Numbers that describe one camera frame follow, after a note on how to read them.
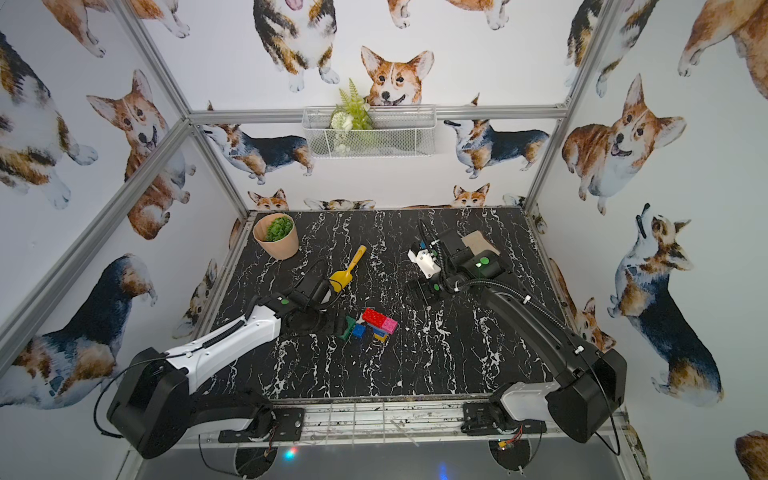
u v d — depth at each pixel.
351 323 0.90
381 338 0.87
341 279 1.01
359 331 0.88
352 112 0.82
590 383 0.39
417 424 0.75
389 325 0.79
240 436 0.73
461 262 0.57
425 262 0.69
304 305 0.65
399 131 0.92
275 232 1.01
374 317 0.80
